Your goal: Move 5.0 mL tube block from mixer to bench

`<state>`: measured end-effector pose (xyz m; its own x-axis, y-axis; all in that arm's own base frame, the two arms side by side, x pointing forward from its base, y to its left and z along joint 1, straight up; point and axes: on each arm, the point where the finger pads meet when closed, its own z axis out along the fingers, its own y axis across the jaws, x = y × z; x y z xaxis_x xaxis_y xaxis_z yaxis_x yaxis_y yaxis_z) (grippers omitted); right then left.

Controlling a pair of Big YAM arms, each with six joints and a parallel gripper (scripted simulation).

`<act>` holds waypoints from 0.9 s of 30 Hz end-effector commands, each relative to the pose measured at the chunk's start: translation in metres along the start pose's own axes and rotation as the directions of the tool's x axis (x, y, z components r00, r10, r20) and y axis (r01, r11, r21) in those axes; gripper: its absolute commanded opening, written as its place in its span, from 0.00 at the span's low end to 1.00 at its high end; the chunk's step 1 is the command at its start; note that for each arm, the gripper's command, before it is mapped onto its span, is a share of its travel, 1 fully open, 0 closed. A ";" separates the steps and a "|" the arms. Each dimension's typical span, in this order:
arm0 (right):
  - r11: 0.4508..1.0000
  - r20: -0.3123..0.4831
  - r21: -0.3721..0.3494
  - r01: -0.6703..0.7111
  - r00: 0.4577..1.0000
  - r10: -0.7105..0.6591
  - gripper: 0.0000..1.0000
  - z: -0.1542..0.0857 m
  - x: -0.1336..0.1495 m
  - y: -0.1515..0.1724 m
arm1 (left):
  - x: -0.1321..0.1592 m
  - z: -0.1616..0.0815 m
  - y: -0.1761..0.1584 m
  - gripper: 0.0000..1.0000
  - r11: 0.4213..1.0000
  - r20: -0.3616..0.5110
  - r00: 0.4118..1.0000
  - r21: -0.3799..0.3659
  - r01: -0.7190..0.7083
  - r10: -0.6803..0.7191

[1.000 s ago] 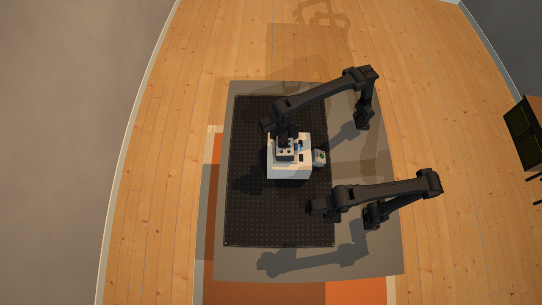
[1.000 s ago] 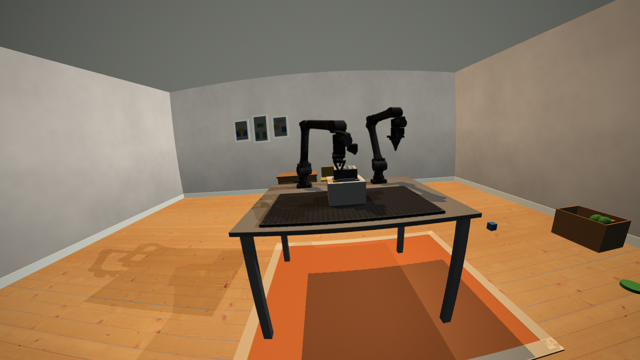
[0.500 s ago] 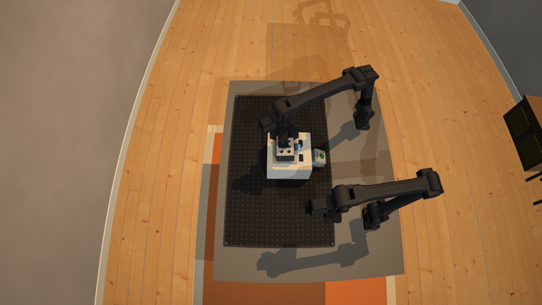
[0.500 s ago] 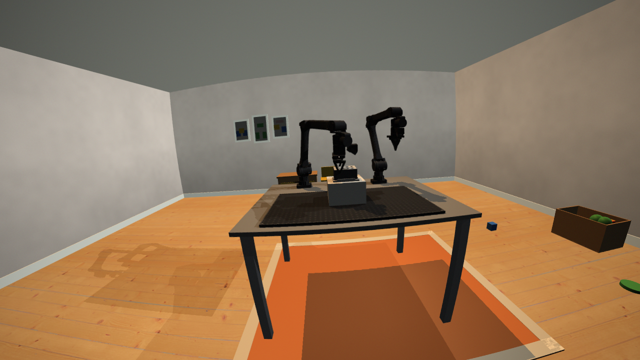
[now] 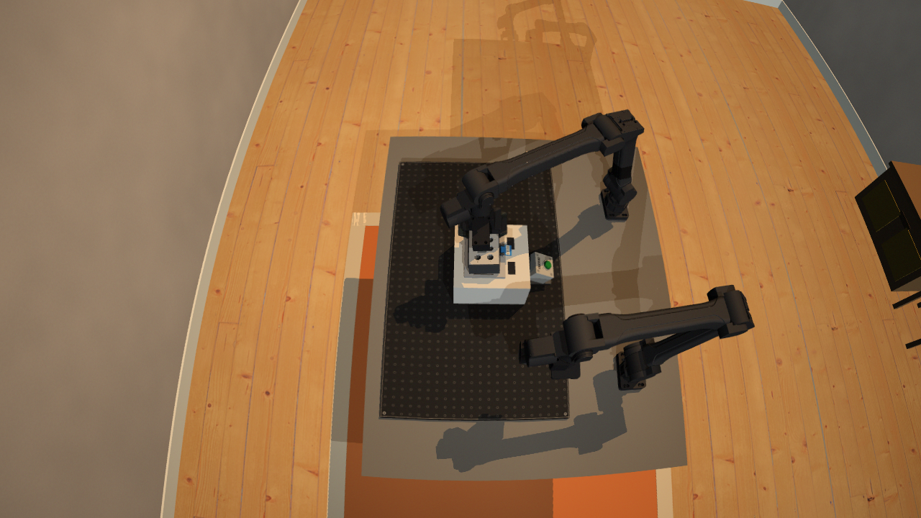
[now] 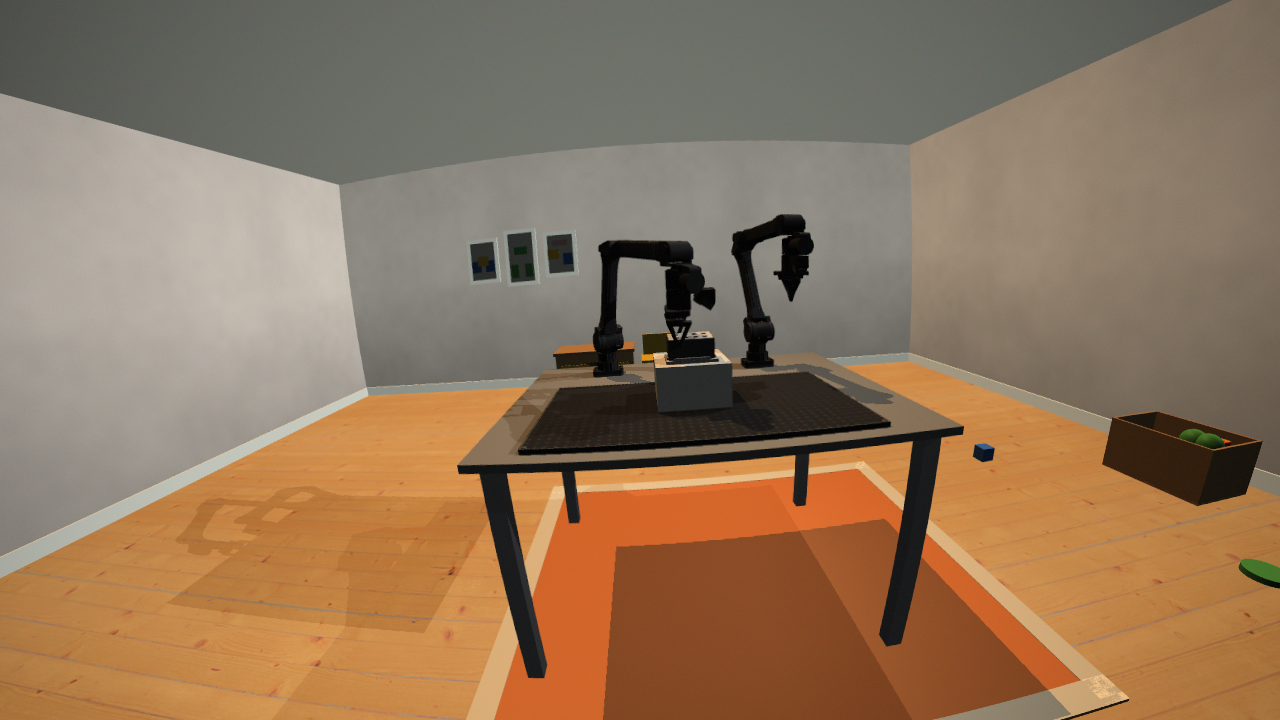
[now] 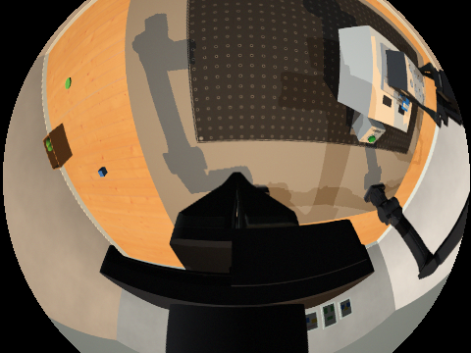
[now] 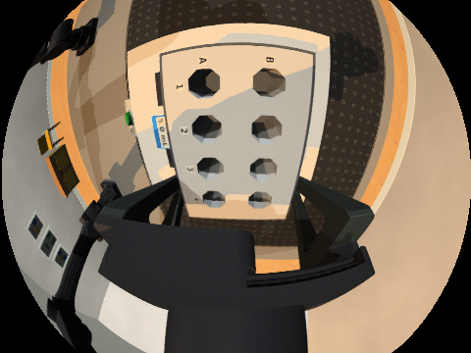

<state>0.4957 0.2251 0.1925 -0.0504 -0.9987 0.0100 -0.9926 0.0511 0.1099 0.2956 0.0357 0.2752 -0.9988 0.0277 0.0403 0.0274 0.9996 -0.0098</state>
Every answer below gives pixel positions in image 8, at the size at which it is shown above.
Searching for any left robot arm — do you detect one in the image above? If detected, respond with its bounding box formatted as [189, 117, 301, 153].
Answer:
[29, 18, 96, 69]

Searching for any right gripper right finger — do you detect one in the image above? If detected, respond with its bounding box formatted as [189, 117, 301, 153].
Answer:
[291, 176, 375, 269]

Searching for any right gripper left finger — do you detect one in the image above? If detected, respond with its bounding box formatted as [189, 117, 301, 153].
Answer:
[99, 175, 183, 227]

